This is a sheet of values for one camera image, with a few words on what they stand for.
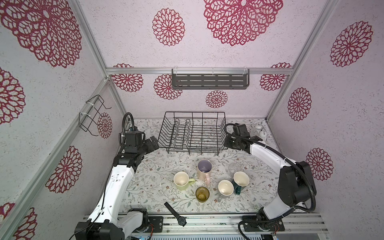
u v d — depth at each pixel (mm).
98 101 833
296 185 454
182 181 879
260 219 658
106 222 384
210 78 925
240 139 690
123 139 574
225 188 803
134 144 567
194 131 1132
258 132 978
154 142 710
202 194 834
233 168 963
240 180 847
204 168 890
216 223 757
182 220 745
